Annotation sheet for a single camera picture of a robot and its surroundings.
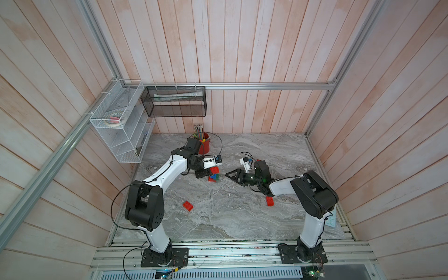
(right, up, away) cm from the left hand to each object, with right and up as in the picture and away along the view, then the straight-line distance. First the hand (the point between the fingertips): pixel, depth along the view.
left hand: (208, 170), depth 89 cm
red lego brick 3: (-10, -18, -2) cm, 21 cm away
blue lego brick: (+3, -4, +4) cm, 6 cm away
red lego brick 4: (+33, -17, +1) cm, 37 cm away
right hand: (+10, -3, +2) cm, 11 cm away
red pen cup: (-3, +13, +19) cm, 23 cm away
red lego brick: (+4, +1, -3) cm, 5 cm away
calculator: (+60, -23, -7) cm, 64 cm away
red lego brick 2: (0, -6, +9) cm, 11 cm away
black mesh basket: (-23, +41, +17) cm, 50 cm away
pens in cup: (-6, +21, +13) cm, 25 cm away
